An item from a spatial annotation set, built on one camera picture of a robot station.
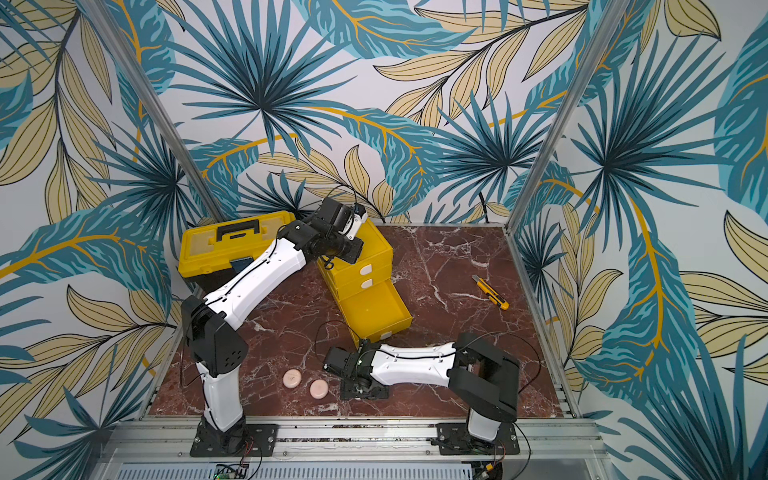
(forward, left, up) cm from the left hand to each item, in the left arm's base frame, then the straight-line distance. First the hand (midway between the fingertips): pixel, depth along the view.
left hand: (357, 251), depth 83 cm
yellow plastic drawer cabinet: (-3, -5, -3) cm, 6 cm away
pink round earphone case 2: (-31, +9, -21) cm, 38 cm away
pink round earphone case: (-28, +17, -21) cm, 39 cm away
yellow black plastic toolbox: (+3, +44, -6) cm, 45 cm away
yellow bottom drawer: (-8, -5, -21) cm, 23 cm away
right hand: (-32, -1, -22) cm, 38 cm away
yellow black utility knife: (-2, -44, -20) cm, 48 cm away
